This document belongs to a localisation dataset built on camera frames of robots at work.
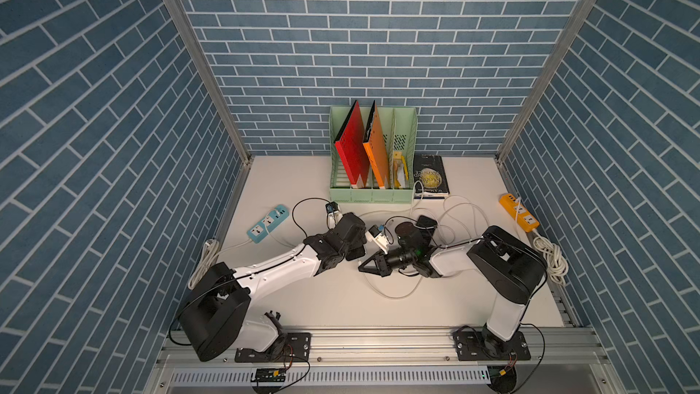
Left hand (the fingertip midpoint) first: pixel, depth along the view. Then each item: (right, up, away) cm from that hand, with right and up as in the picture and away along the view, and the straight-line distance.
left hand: (362, 233), depth 86 cm
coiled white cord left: (-52, -8, +5) cm, 53 cm away
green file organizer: (+14, +36, +22) cm, 45 cm away
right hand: (0, -11, -3) cm, 11 cm away
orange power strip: (+59, +5, +13) cm, 60 cm away
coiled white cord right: (+63, -10, +1) cm, 64 cm away
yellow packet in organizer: (+16, +21, +25) cm, 36 cm away
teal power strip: (-36, 0, +9) cm, 37 cm away
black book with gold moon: (+28, +21, +27) cm, 44 cm away
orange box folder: (+4, +28, +1) cm, 29 cm away
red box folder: (-4, +29, +2) cm, 29 cm away
